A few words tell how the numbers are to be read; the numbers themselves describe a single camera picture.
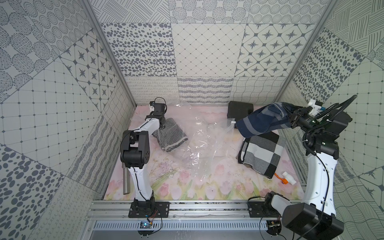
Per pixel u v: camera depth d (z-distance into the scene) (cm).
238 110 112
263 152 91
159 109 80
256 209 74
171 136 98
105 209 76
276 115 70
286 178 82
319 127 50
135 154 54
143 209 67
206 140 95
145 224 72
